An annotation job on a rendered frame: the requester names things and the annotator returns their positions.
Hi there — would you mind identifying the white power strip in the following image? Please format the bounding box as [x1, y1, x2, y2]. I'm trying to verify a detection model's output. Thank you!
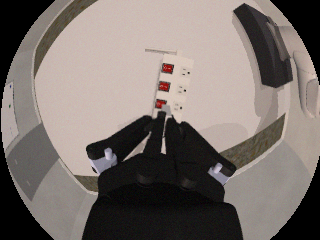
[145, 47, 194, 122]

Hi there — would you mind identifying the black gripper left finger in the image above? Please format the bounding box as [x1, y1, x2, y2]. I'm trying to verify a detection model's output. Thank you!
[86, 104, 167, 185]

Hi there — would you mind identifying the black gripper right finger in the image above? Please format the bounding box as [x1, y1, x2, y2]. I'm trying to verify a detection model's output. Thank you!
[163, 105, 237, 188]

